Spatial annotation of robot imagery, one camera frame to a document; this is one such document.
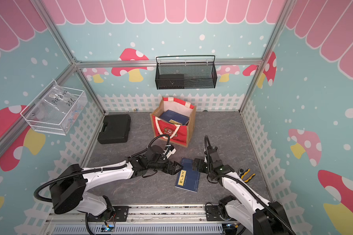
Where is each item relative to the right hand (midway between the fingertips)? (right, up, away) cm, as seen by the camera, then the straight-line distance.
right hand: (198, 164), depth 86 cm
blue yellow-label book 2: (-7, -8, -1) cm, 11 cm away
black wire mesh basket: (-7, +58, +9) cm, 59 cm away
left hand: (-12, -1, -6) cm, 14 cm away
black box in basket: (-15, +50, +2) cm, 52 cm away
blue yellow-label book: (-15, +28, +15) cm, 35 cm away
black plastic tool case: (-58, +20, +20) cm, 64 cm away
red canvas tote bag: (-12, +18, +1) cm, 21 cm away
